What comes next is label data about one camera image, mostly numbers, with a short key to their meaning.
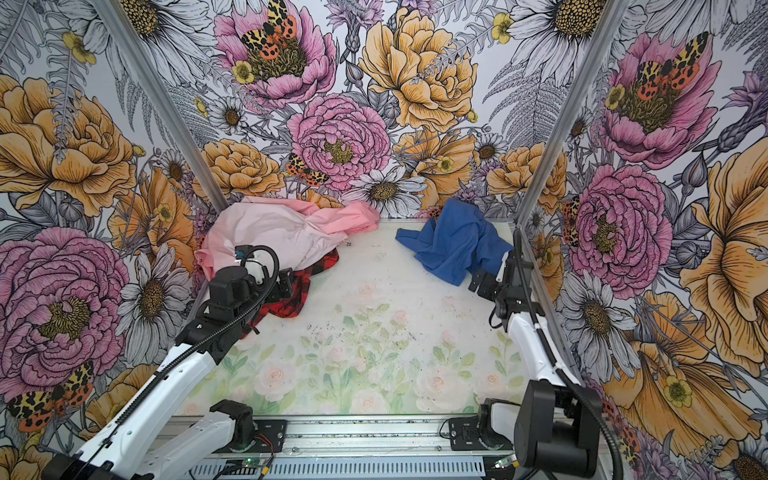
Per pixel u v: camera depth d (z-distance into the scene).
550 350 0.48
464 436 0.74
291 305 0.96
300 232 1.00
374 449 0.73
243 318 0.57
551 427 0.41
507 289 0.66
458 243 1.06
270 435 0.73
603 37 0.75
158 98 0.86
